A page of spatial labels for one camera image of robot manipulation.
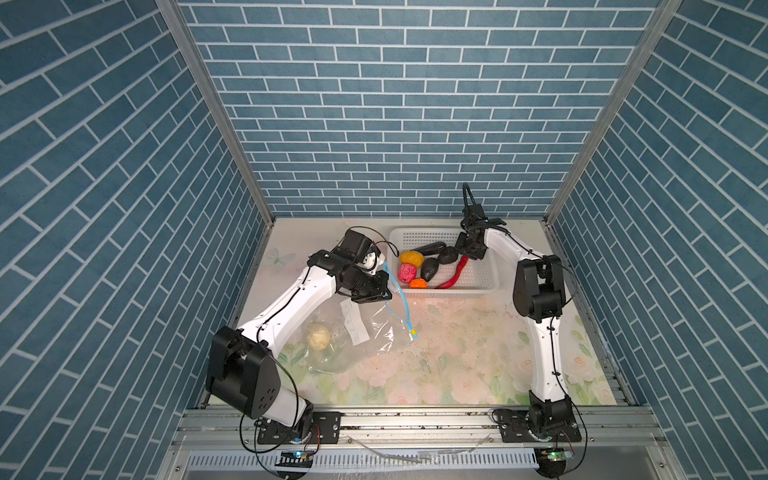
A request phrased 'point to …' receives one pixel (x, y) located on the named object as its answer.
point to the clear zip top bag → (347, 336)
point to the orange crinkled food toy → (418, 283)
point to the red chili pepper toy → (461, 266)
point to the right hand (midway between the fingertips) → (459, 248)
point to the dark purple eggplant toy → (431, 249)
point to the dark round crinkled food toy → (448, 256)
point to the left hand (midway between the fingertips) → (393, 295)
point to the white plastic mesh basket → (476, 276)
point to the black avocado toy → (428, 268)
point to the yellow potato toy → (412, 257)
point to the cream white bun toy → (319, 337)
